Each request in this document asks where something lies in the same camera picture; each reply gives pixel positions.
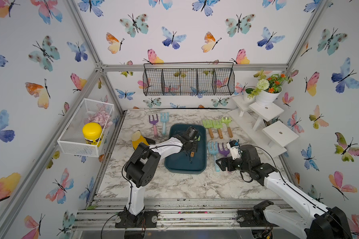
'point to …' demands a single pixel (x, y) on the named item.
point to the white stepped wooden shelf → (262, 122)
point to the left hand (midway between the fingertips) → (195, 144)
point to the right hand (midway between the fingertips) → (224, 158)
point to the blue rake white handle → (214, 152)
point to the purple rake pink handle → (154, 122)
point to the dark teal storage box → (178, 162)
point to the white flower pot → (266, 98)
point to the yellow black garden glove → (137, 138)
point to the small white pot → (248, 90)
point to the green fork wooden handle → (218, 124)
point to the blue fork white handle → (164, 119)
